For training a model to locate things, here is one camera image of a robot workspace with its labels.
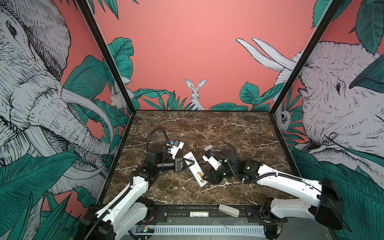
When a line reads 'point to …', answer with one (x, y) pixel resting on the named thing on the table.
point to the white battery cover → (209, 147)
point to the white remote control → (195, 168)
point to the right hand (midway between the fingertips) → (203, 175)
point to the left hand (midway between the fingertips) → (192, 163)
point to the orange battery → (201, 177)
